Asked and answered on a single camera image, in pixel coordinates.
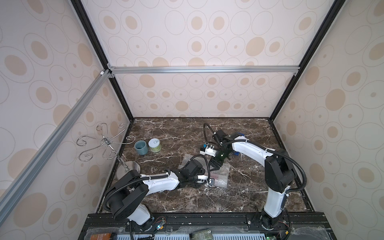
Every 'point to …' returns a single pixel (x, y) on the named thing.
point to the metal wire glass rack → (91, 143)
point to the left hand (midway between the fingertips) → (205, 175)
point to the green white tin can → (154, 145)
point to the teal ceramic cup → (141, 147)
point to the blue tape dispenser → (234, 136)
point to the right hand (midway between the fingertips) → (216, 163)
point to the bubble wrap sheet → (220, 175)
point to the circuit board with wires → (162, 223)
